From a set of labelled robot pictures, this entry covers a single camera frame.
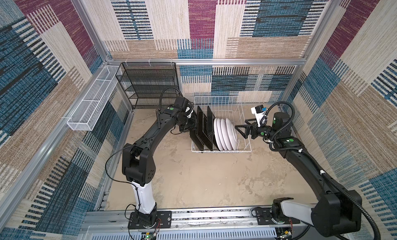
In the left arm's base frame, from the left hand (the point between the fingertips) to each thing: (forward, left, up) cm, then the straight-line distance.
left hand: (198, 125), depth 86 cm
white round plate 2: (-4, -15, -2) cm, 16 cm away
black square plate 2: (+6, -7, -1) cm, 9 cm away
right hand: (-6, -21, +6) cm, 23 cm away
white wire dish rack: (+28, -21, -15) cm, 38 cm away
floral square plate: (-4, -2, +1) cm, 4 cm away
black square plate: (-7, 0, -7) cm, 10 cm away
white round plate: (-5, -10, -2) cm, 11 cm away
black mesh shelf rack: (+37, +36, +1) cm, 52 cm away
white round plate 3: (-3, -18, -4) cm, 19 cm away
